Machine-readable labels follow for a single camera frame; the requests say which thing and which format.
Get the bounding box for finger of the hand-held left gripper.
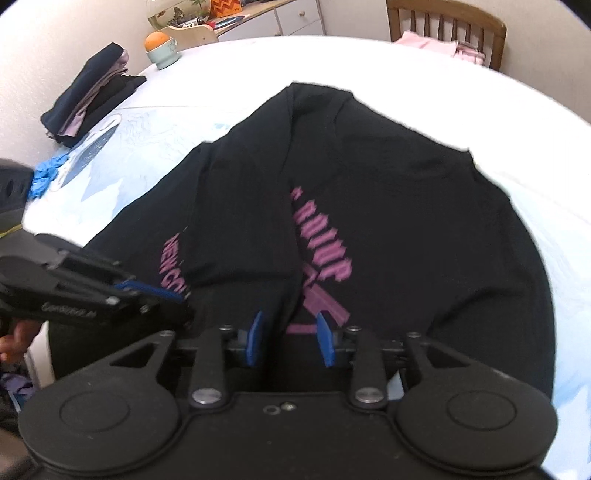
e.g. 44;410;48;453
115;295;195;327
112;276;187;304

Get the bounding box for small blue crumpled cloth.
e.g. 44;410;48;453
27;154;71;200

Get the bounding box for white drawer sideboard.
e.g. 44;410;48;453
215;0;327;43

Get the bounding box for purple cloth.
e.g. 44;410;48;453
0;370;38;412

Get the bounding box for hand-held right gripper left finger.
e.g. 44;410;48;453
99;310;266;410

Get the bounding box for person's left hand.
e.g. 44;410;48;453
0;320;44;366

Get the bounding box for mauve folded garment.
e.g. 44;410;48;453
59;50;131;138

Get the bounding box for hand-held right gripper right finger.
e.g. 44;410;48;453
315;311;482;411

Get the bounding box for light wooden chair back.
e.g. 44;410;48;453
158;25;221;52

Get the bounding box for wooden slat-back chair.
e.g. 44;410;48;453
386;0;508;71

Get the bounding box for glass fish bowl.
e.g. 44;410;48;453
146;0;214;29

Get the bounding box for navy folded garment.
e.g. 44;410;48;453
41;43;131;136

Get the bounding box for orange patterned box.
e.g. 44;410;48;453
209;0;245;17

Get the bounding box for black sweatshirt with pink print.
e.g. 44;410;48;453
46;82;557;403

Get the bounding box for pink clothes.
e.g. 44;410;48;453
396;30;486;66

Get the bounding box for pale green cup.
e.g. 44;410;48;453
146;37;182;71

